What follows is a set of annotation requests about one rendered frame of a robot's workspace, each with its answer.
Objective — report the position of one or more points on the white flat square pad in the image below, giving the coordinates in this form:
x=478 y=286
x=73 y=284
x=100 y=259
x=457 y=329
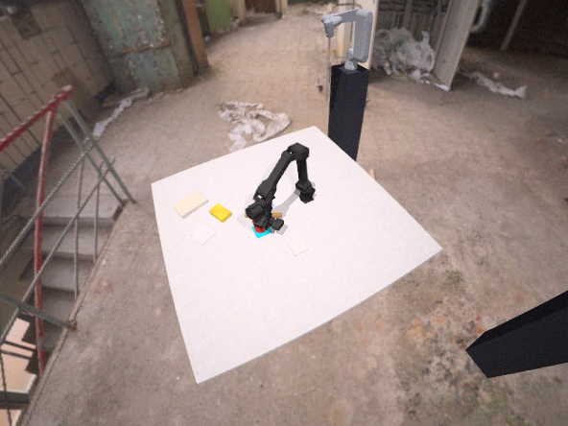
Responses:
x=203 y=234

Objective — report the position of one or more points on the tan wooden flat bar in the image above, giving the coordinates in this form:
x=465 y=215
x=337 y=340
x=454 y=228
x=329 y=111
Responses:
x=274 y=214

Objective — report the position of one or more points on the yellow flat block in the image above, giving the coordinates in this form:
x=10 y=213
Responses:
x=220 y=213

